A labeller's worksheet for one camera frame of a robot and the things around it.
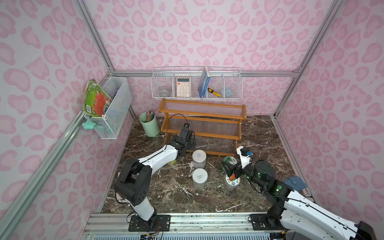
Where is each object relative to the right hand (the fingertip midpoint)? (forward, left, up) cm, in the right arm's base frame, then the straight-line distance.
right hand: (228, 157), depth 73 cm
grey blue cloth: (+47, -4, +3) cm, 47 cm away
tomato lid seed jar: (-8, -3, -13) cm, 16 cm away
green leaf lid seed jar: (+5, -3, -12) cm, 14 cm away
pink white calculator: (+43, +25, +11) cm, 51 cm away
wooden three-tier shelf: (+37, +3, -23) cm, 43 cm away
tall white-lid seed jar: (+5, +15, -12) cm, 19 cm away
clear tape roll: (+41, +37, +7) cm, 56 cm away
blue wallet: (-5, -40, -20) cm, 45 cm away
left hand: (+18, +24, -9) cm, 31 cm away
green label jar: (-6, +14, -11) cm, 19 cm away
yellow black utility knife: (+45, +7, +6) cm, 46 cm away
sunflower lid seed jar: (+6, +31, -19) cm, 37 cm away
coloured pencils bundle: (+32, +47, -3) cm, 57 cm away
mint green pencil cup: (+27, +47, -11) cm, 55 cm away
